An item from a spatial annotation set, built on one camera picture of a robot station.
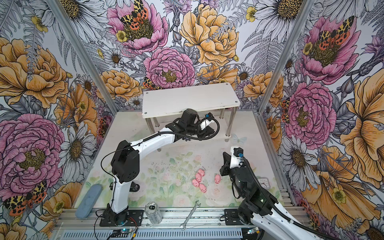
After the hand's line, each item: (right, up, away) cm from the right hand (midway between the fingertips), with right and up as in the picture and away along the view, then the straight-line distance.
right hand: (222, 158), depth 73 cm
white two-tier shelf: (-6, +29, +6) cm, 31 cm away
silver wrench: (-13, -25, +5) cm, 29 cm away
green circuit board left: (-49, -36, 0) cm, 61 cm away
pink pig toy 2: (-10, -12, +14) cm, 21 cm away
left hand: (-4, +11, +13) cm, 17 cm away
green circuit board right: (+15, -34, -1) cm, 37 cm away
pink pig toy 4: (-9, -18, +9) cm, 22 cm away
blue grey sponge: (-68, -23, +4) cm, 72 cm away
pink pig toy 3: (-1, -14, +12) cm, 19 cm away
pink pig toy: (-13, -16, +10) cm, 23 cm away
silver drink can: (-31, -21, -9) cm, 38 cm away
